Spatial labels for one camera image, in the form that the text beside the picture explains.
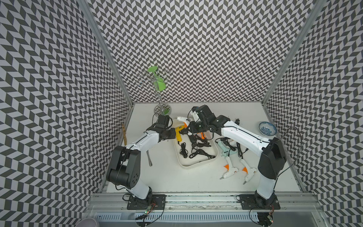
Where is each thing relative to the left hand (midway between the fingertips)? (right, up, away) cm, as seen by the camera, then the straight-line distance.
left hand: (173, 134), depth 92 cm
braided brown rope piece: (-34, -4, +6) cm, 35 cm away
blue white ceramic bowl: (+67, +3, +7) cm, 67 cm away
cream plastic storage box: (+14, -10, -3) cm, 17 cm away
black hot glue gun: (+13, -4, +3) cm, 14 cm away
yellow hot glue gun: (+3, +2, +6) cm, 7 cm away
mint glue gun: (+35, -10, -3) cm, 36 cm away
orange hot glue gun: (+20, -2, +2) cm, 21 cm away
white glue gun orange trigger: (+36, -20, -10) cm, 42 cm away
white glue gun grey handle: (+9, +9, -9) cm, 16 cm away
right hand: (+11, +4, -10) cm, 15 cm away
